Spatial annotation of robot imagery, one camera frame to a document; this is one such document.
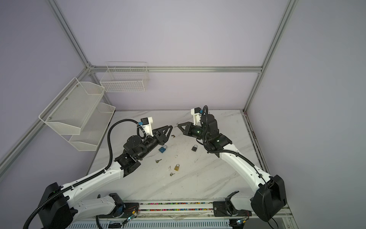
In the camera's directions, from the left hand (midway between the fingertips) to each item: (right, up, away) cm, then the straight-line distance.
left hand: (171, 127), depth 69 cm
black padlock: (+13, -15, +29) cm, 36 cm away
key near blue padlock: (-12, -23, +23) cm, 35 cm away
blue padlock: (-9, -16, +27) cm, 32 cm away
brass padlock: (+1, -26, +19) cm, 33 cm away
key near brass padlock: (-2, -29, +17) cm, 34 cm away
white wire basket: (-34, +34, +27) cm, 55 cm away
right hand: (+3, +1, +2) cm, 4 cm away
